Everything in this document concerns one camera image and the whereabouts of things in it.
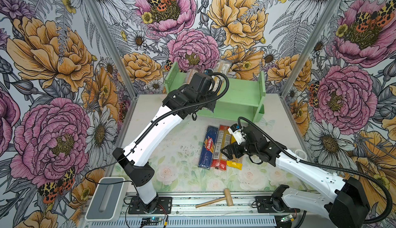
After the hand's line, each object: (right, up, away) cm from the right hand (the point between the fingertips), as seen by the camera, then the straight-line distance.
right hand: (229, 152), depth 79 cm
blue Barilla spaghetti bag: (-10, +2, +13) cm, 16 cm away
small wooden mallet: (-1, -21, -3) cm, 22 cm away
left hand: (-11, +26, -9) cm, 29 cm away
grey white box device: (-57, -21, -9) cm, 61 cm away
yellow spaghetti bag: (+4, -8, +6) cm, 11 cm away
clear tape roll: (+39, -2, +5) cm, 40 cm away
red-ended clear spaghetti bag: (-4, -6, +6) cm, 10 cm away
